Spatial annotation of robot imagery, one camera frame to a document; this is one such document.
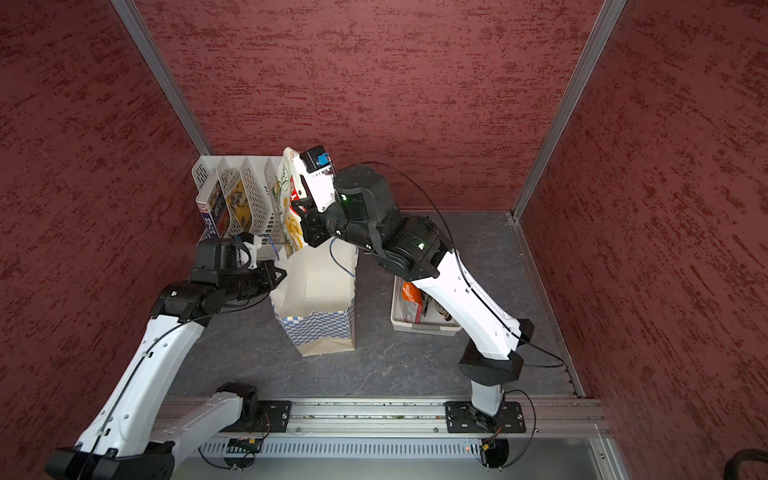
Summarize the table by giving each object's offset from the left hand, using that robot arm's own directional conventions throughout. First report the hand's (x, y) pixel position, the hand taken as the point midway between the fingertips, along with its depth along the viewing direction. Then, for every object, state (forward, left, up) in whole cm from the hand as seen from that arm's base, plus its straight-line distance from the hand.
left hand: (284, 280), depth 73 cm
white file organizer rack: (+41, +24, -4) cm, 48 cm away
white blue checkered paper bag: (+6, -2, -22) cm, 22 cm away
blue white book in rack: (+30, +32, -4) cm, 44 cm away
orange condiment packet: (-3, -32, -1) cm, 32 cm away
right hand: (0, -10, +25) cm, 26 cm away
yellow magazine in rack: (+35, +27, -6) cm, 45 cm away
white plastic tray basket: (+1, -41, -24) cm, 47 cm away
